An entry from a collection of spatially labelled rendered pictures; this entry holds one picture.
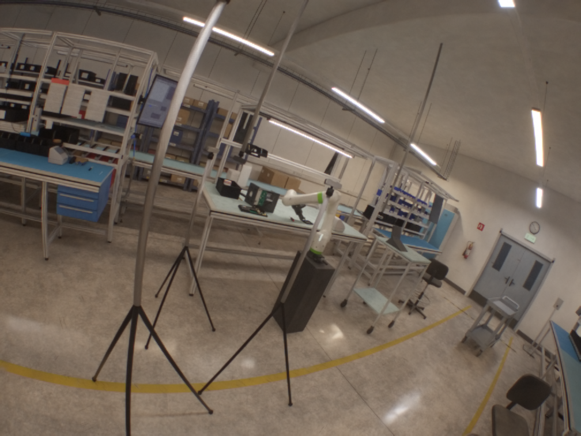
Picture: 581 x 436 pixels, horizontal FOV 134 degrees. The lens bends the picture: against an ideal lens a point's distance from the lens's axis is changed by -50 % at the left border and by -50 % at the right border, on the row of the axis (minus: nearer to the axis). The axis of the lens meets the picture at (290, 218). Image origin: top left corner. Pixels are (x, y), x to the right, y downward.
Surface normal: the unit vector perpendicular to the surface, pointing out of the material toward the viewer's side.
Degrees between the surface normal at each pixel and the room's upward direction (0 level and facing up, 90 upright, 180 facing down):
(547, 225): 90
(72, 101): 89
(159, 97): 101
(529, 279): 90
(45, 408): 0
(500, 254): 90
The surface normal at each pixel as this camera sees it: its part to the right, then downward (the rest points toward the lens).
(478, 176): -0.81, -0.17
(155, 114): 0.68, 0.59
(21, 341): 0.36, -0.90
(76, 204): 0.46, 0.40
